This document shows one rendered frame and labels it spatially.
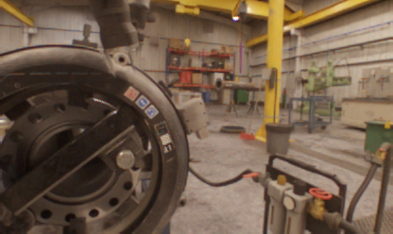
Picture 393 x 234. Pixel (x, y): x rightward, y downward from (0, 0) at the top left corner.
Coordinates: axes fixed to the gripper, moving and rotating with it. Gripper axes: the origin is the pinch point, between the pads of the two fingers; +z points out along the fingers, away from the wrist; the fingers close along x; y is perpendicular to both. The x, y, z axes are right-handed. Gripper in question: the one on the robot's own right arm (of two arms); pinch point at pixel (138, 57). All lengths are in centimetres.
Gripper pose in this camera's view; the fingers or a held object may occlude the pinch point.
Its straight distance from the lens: 93.9
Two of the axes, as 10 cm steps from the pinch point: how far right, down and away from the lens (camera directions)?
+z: -1.0, 9.9, 0.6
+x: 8.3, 1.1, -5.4
